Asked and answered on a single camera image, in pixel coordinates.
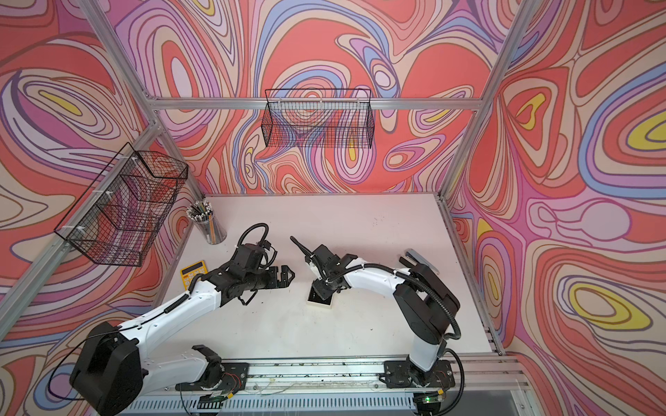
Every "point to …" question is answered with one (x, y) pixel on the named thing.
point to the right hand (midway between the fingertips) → (326, 293)
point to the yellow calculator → (190, 272)
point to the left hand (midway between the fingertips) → (287, 277)
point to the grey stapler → (421, 260)
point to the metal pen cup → (201, 211)
